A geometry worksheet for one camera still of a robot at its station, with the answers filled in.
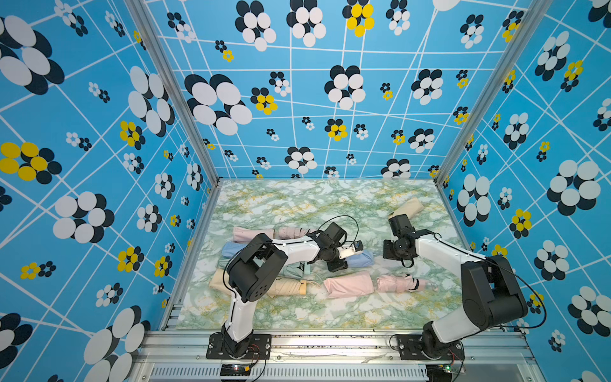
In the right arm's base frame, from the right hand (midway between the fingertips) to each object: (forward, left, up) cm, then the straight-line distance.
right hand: (393, 251), depth 93 cm
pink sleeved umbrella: (-14, +19, 0) cm, 23 cm away
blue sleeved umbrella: (-5, +13, +2) cm, 14 cm away
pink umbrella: (-14, +1, +2) cm, 14 cm away
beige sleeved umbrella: (+21, -12, +1) cm, 24 cm away
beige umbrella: (-15, +42, +3) cm, 45 cm away
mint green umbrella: (-9, +39, +2) cm, 40 cm away
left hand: (-2, +19, -1) cm, 19 cm away
